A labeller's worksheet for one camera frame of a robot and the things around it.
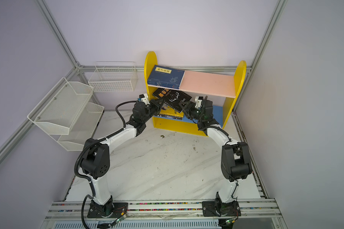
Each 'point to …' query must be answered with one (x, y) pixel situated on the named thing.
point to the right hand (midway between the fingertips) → (178, 105)
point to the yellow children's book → (167, 109)
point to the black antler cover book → (172, 98)
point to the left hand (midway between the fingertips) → (165, 98)
